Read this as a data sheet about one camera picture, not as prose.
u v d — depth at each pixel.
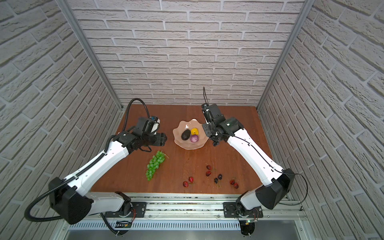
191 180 0.82
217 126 0.51
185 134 0.97
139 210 0.73
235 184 0.81
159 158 0.87
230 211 0.73
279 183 0.39
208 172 0.85
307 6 0.69
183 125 1.03
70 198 0.37
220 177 0.83
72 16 0.73
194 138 0.97
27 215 0.37
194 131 0.98
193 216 0.73
